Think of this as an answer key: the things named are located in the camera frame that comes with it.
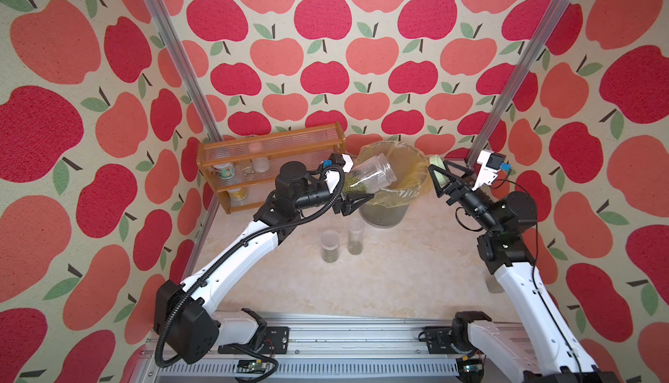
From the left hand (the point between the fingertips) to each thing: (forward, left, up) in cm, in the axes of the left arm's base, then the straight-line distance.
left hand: (367, 189), depth 63 cm
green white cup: (+23, +47, -19) cm, 56 cm away
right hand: (+3, -18, +3) cm, 19 cm away
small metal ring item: (+25, +40, -20) cm, 51 cm away
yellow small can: (+23, +46, -32) cm, 61 cm away
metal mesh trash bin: (+13, -11, -34) cm, 38 cm away
